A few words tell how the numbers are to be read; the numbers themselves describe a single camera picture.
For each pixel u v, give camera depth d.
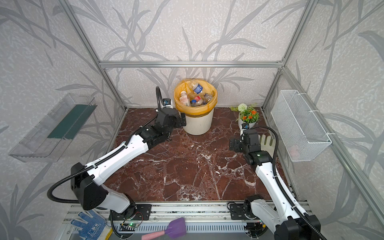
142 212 0.73
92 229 0.69
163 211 0.76
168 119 0.56
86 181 0.40
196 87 0.94
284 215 0.40
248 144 0.60
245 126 0.70
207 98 0.91
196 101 0.96
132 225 0.71
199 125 0.95
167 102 0.65
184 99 0.92
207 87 0.96
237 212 0.74
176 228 0.69
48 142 0.65
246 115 0.98
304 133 0.62
